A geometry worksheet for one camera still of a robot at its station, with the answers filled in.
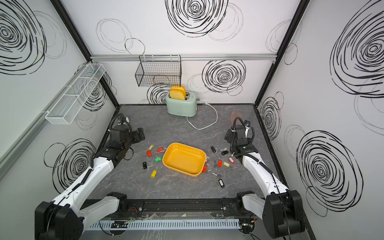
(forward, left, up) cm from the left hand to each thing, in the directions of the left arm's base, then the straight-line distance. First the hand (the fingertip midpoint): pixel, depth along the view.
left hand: (135, 130), depth 82 cm
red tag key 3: (-7, -56, -18) cm, 60 cm away
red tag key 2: (-10, -49, -18) cm, 53 cm away
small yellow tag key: (-10, -53, -18) cm, 56 cm away
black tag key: (-20, -48, -18) cm, 55 cm away
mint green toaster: (+24, -27, -6) cm, 36 cm away
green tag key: (-8, -11, -19) cm, 23 cm away
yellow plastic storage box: (-7, -27, -20) cm, 35 cm away
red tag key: (-4, -5, -19) cm, 20 cm away
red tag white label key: (-2, -11, -18) cm, 21 cm away
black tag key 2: (-2, -53, -18) cm, 56 cm away
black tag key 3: (0, -45, -18) cm, 49 cm away
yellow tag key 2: (0, -5, -18) cm, 19 cm away
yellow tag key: (-16, -10, -19) cm, 27 cm away
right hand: (+1, -58, -2) cm, 58 cm away
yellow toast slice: (+30, -21, +3) cm, 37 cm away
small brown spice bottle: (+11, +12, -4) cm, 17 cm away
